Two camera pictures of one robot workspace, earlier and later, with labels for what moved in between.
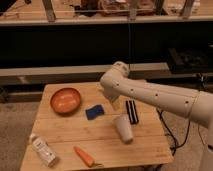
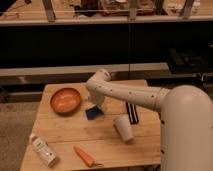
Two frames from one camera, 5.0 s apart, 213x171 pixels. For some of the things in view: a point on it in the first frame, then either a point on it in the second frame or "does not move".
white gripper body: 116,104 -> 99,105
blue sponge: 94,112 does not move
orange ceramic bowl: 65,101 does not move
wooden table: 75,114 does not move
